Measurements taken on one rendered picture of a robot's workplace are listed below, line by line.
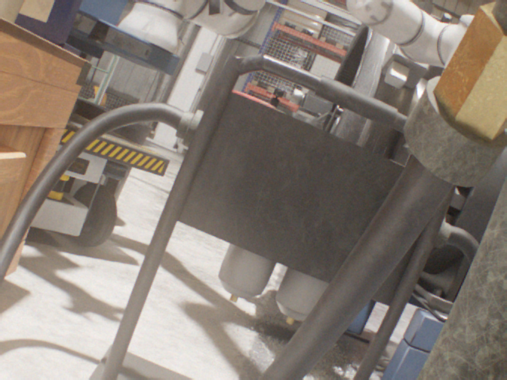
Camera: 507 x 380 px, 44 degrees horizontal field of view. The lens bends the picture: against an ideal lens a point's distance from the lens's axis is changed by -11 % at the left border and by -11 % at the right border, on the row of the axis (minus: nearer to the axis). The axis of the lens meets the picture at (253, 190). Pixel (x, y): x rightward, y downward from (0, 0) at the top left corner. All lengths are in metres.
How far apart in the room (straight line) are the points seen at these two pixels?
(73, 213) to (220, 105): 0.86
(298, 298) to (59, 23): 0.57
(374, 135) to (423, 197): 1.10
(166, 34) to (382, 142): 0.72
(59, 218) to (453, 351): 1.55
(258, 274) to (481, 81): 0.73
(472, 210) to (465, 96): 1.33
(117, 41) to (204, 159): 0.87
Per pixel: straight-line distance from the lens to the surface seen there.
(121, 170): 1.89
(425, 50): 1.24
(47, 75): 1.02
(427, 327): 1.54
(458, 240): 1.08
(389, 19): 1.17
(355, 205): 1.00
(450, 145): 0.34
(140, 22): 1.89
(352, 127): 1.49
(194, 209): 0.99
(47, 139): 1.19
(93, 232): 1.89
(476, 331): 0.22
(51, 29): 1.08
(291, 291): 1.02
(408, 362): 1.56
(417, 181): 0.38
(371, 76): 1.51
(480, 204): 1.66
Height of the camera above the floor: 0.44
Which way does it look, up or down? 3 degrees down
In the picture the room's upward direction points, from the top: 23 degrees clockwise
